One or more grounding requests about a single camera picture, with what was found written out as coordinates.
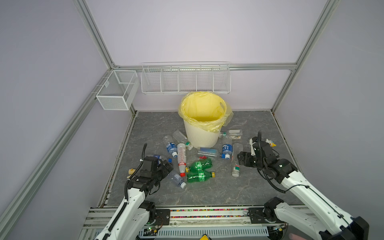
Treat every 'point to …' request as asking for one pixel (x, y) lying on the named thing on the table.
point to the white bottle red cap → (181, 158)
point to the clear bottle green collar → (181, 138)
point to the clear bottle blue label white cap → (171, 146)
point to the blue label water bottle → (227, 149)
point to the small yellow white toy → (271, 143)
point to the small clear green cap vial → (224, 134)
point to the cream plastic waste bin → (201, 138)
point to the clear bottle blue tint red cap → (205, 153)
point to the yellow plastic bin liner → (206, 110)
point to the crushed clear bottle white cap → (179, 180)
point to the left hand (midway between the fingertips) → (169, 171)
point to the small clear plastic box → (235, 133)
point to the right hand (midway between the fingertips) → (245, 157)
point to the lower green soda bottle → (199, 176)
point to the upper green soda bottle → (202, 164)
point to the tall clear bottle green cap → (237, 148)
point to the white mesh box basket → (118, 89)
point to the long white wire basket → (167, 78)
